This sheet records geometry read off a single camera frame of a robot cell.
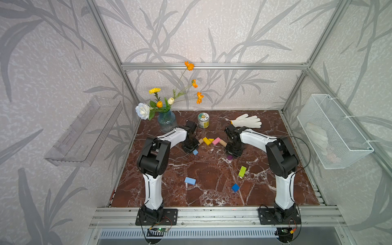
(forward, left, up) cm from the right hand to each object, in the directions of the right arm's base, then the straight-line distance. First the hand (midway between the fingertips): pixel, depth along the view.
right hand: (227, 154), depth 96 cm
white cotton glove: (+27, -21, +1) cm, 34 cm away
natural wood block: (+10, +17, +1) cm, 20 cm away
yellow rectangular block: (+10, +12, +1) cm, 16 cm away
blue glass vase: (+19, +39, +12) cm, 45 cm away
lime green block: (-11, -8, 0) cm, 14 cm away
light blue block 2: (-16, +22, +1) cm, 28 cm away
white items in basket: (-2, -45, +23) cm, 51 cm away
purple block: (-3, -1, +3) cm, 5 cm away
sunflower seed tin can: (+23, +15, +8) cm, 29 cm away
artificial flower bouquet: (+7, +43, +33) cm, 55 cm away
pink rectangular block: (+10, +6, +1) cm, 12 cm away
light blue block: (+1, +20, +2) cm, 20 cm away
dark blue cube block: (-20, -3, +1) cm, 21 cm away
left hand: (+4, +19, +1) cm, 20 cm away
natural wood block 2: (+8, +2, +1) cm, 9 cm away
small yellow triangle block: (+10, +10, +2) cm, 14 cm away
